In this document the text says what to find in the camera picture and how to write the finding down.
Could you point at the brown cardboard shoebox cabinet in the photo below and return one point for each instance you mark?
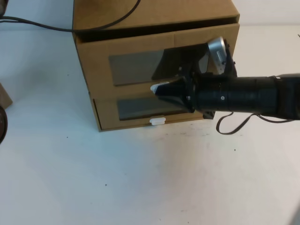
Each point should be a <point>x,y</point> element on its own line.
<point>88,14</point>

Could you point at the printed brown cardboard box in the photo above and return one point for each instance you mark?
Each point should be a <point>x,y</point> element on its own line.
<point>5,100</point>

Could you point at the dark round robot part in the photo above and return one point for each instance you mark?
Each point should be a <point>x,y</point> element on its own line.
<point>3,124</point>

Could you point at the white drawer handle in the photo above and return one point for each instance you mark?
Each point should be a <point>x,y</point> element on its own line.
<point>157,120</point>
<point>154,87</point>

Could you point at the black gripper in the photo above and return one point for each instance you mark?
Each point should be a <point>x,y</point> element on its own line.
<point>195,91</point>

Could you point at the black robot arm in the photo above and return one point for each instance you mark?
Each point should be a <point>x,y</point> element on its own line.
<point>272,96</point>

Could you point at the cardboard drawer with window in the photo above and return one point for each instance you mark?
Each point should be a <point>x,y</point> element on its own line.
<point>126,66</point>
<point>115,114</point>

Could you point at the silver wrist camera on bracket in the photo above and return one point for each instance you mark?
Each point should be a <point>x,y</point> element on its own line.
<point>221,57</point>

